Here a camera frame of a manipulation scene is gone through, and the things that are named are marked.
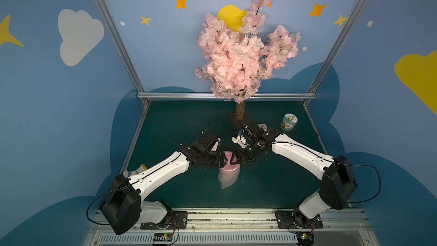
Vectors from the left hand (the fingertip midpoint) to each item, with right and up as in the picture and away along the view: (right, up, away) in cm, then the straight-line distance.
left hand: (224, 159), depth 81 cm
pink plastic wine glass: (+2, -3, -7) cm, 8 cm away
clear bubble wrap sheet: (0, -10, -2) cm, 11 cm away
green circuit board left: (-27, -32, -8) cm, 43 cm away
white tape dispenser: (+25, +15, +23) cm, 37 cm away
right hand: (+7, 0, 0) cm, 7 cm away
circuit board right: (+36, -33, -7) cm, 49 cm away
